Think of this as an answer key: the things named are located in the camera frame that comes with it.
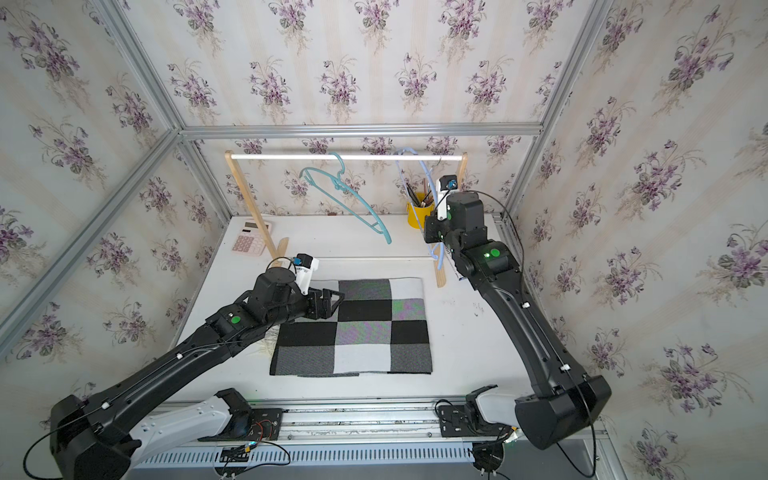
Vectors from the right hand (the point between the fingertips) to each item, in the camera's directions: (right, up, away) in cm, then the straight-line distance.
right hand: (438, 210), depth 72 cm
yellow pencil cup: (-1, +3, +42) cm, 42 cm away
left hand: (-24, -22, +1) cm, 33 cm away
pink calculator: (-65, -7, +39) cm, 76 cm away
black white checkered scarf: (-15, -33, +18) cm, 41 cm away
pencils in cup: (+2, +8, +39) cm, 39 cm away
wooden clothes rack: (-52, -10, +36) cm, 64 cm away
